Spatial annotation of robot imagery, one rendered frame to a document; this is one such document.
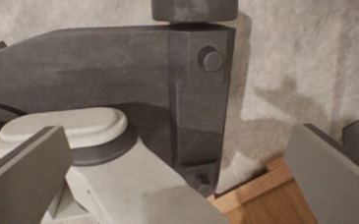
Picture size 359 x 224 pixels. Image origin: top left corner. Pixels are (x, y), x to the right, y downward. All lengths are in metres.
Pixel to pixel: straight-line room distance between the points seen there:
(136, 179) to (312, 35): 0.73
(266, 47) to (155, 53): 0.41
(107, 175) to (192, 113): 0.26
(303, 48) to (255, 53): 0.18
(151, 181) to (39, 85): 0.32
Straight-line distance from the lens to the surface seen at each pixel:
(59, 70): 0.49
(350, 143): 1.30
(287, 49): 0.80
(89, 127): 0.36
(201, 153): 0.58
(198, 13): 0.43
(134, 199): 0.29
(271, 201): 0.96
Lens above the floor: 0.61
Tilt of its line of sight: 60 degrees down
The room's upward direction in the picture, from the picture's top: 157 degrees clockwise
